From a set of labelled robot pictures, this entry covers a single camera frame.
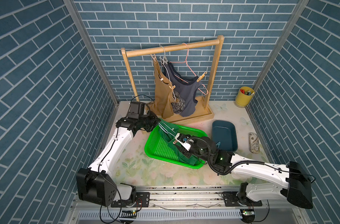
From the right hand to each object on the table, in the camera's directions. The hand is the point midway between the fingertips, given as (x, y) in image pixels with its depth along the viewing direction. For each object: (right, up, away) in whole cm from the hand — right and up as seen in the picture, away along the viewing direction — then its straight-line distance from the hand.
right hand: (179, 139), depth 72 cm
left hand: (-8, +11, +6) cm, 14 cm away
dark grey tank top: (+4, +30, +15) cm, 34 cm away
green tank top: (+3, -14, +14) cm, 20 cm away
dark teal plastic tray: (+32, -1, +26) cm, 42 cm away
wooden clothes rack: (+22, +14, +39) cm, 46 cm away
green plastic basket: (-16, -7, +24) cm, 30 cm away
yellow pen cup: (+52, +27, +38) cm, 70 cm away
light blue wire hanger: (-8, +4, +11) cm, 14 cm away
